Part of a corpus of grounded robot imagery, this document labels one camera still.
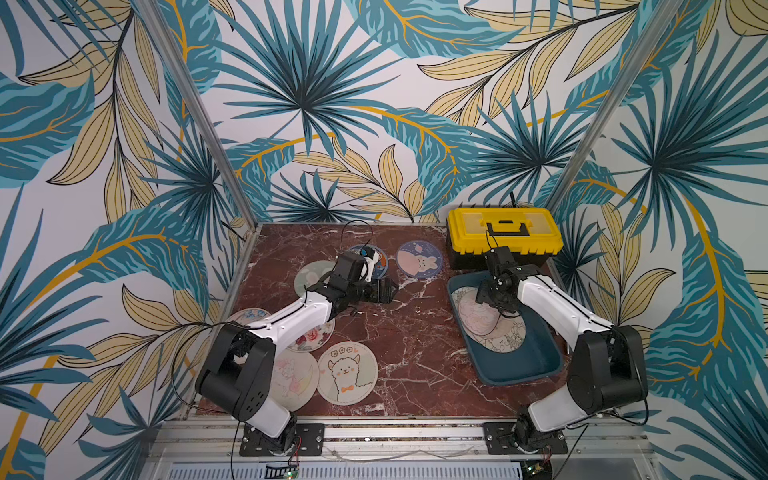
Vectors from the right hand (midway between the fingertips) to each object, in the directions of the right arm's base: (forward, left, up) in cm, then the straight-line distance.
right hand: (491, 298), depth 90 cm
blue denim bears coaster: (+20, +33, -8) cm, 39 cm away
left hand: (+1, +32, +4) cm, 32 cm away
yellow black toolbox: (+18, -15, +9) cm, 25 cm away
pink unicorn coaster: (-3, +3, -7) cm, 8 cm away
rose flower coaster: (-7, +53, -8) cm, 55 cm away
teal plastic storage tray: (-16, -11, -5) cm, 20 cm away
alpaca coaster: (-18, +43, -9) cm, 47 cm away
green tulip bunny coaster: (-8, -5, -7) cm, 12 cm away
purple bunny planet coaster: (+22, +19, -8) cm, 30 cm away
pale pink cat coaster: (-19, +57, -9) cm, 61 cm away
